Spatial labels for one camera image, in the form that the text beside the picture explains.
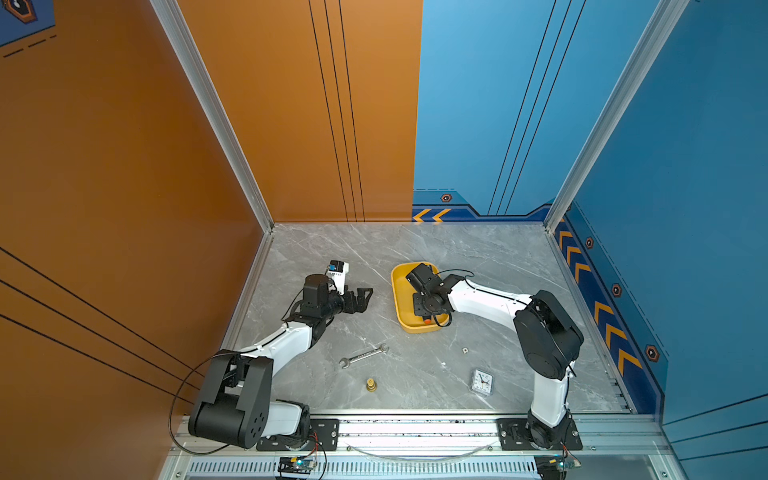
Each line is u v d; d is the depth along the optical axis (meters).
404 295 0.95
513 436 0.72
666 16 0.70
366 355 0.87
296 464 0.71
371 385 0.79
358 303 0.81
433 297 0.68
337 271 0.79
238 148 0.98
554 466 0.70
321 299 0.70
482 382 0.80
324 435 0.74
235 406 0.42
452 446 0.73
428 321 0.88
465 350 0.87
